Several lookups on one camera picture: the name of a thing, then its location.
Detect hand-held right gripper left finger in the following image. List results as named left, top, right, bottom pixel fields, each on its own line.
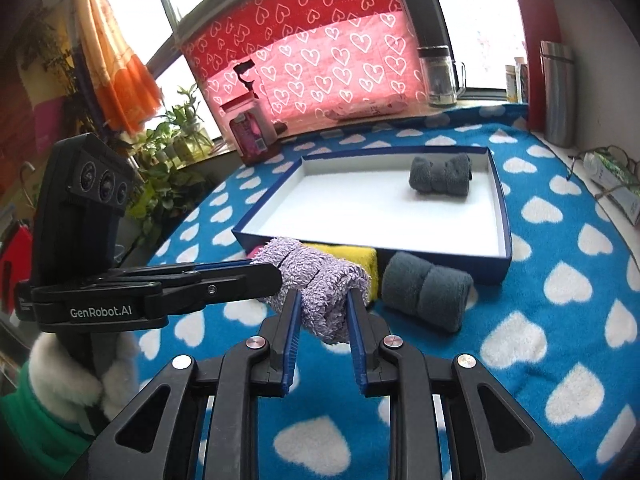
left=80, top=289, right=304, bottom=480

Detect grey fluffy sock roll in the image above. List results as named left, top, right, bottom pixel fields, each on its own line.
left=381, top=251, right=474, bottom=334
left=408, top=154, right=474, bottom=197

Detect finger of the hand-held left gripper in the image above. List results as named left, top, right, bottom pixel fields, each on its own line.
left=145, top=261, right=283, bottom=318
left=100, top=259, right=263, bottom=286

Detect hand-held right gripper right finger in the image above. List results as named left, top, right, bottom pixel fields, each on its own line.
left=346, top=289, right=585, bottom=480

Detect bamboo plant in glass vase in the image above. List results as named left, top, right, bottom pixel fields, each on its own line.
left=145, top=82, right=216, bottom=161

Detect eyeglasses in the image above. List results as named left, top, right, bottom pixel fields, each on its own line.
left=566, top=144, right=640, bottom=206

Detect red board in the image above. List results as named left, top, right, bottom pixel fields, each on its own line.
left=514, top=0, right=562, bottom=133

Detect hanging green vine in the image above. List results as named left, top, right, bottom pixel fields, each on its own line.
left=17, top=7, right=88, bottom=126

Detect blue heart-print blanket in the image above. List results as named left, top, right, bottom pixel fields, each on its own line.
left=135, top=102, right=640, bottom=480

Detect pink wipes packet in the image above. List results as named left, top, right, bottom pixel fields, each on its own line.
left=327, top=100, right=408, bottom=122

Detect red heart-print cloth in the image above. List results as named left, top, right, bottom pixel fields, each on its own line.
left=179, top=0, right=417, bottom=141

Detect yellow fluffy sock roll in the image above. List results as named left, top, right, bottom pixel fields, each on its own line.
left=305, top=242, right=378, bottom=306

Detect blue cardboard box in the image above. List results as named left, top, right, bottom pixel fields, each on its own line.
left=231, top=146, right=513, bottom=286

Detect person's left forearm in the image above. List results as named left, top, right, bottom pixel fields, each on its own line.
left=0, top=332, right=143, bottom=480

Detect stainless steel thermos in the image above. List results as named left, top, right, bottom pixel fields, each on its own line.
left=539, top=40, right=577, bottom=149

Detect lilac fluffy sock roll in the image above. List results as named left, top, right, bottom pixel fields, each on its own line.
left=250, top=236, right=371, bottom=346

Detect red-lidded plastic jar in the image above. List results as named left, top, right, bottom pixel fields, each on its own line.
left=220, top=97, right=281, bottom=166

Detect orange curtain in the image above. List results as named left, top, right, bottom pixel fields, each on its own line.
left=74, top=0, right=165, bottom=137

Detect glass mug with black lid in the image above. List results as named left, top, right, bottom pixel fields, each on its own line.
left=416, top=46, right=468, bottom=108

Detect green and white carton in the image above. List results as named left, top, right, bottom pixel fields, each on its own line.
left=582, top=151, right=640, bottom=226

